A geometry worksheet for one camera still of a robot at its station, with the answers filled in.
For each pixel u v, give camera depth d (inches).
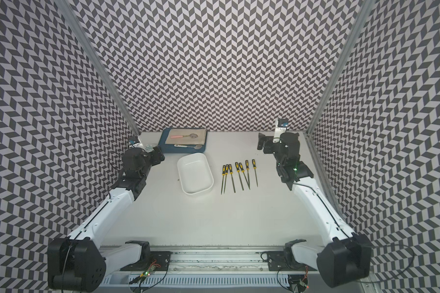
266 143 25.9
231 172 39.1
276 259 28.9
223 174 39.0
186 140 44.4
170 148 45.0
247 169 40.0
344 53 31.7
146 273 26.8
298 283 26.4
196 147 43.1
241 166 40.1
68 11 28.5
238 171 40.0
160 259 28.4
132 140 27.1
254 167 40.1
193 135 47.0
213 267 28.4
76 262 15.2
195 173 38.3
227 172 39.1
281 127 24.6
